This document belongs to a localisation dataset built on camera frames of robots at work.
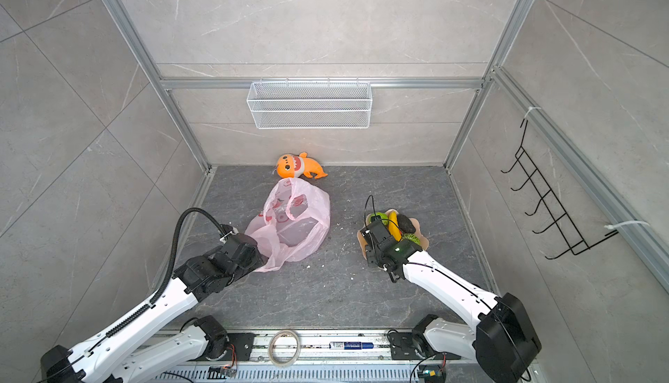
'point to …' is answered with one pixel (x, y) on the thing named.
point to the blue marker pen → (350, 346)
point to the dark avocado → (405, 224)
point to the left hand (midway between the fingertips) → (263, 251)
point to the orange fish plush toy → (293, 165)
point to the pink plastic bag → (293, 222)
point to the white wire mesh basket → (311, 105)
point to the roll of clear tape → (271, 351)
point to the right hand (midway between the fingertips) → (380, 250)
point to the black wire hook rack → (563, 230)
